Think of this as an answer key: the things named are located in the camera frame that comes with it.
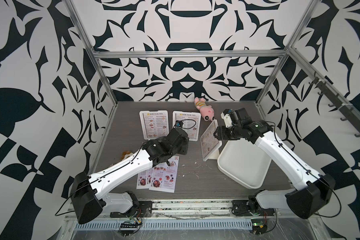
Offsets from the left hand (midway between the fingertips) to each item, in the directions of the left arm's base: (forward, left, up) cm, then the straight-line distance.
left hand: (183, 139), depth 76 cm
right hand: (+3, -18, +1) cm, 18 cm away
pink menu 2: (-12, +23, -21) cm, 34 cm away
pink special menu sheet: (-11, +19, -21) cm, 31 cm away
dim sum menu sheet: (+16, +16, -8) cm, 24 cm away
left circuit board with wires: (-34, +28, -24) cm, 50 cm away
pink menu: (-12, +11, -21) cm, 27 cm away
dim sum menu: (+15, -5, -7) cm, 17 cm away
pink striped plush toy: (+29, -18, -13) cm, 37 cm away
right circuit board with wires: (-36, -34, -22) cm, 54 cm away
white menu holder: (+16, +24, -8) cm, 30 cm away
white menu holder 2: (0, -19, -19) cm, 27 cm away
